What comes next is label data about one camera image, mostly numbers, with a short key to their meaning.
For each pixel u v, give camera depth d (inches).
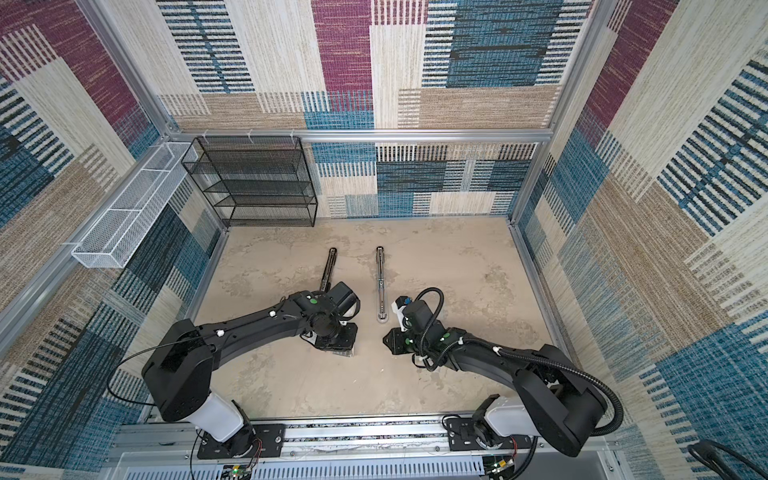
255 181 43.8
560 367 17.0
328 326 25.6
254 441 28.3
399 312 31.7
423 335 25.9
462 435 28.8
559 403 16.7
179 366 18.0
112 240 28.0
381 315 36.6
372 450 28.7
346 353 32.8
